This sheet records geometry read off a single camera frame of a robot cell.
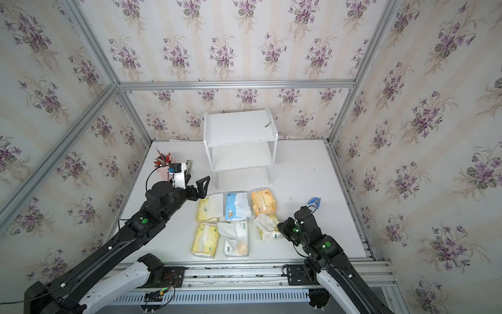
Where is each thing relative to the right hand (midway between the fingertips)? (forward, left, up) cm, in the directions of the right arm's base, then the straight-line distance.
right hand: (278, 225), depth 79 cm
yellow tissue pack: (+1, +5, +1) cm, 5 cm away
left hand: (+11, +30, +18) cm, 37 cm away
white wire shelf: (+24, +16, +26) cm, 39 cm away
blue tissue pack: (+9, +18, -1) cm, 20 cm away
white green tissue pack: (-3, +18, -2) cm, 18 cm away
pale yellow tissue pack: (+9, +30, -3) cm, 32 cm away
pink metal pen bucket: (+24, +55, +4) cm, 60 cm away
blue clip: (+15, -21, -6) cm, 26 cm away
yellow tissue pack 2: (-6, +30, -2) cm, 31 cm away
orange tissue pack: (+13, +6, -4) cm, 15 cm away
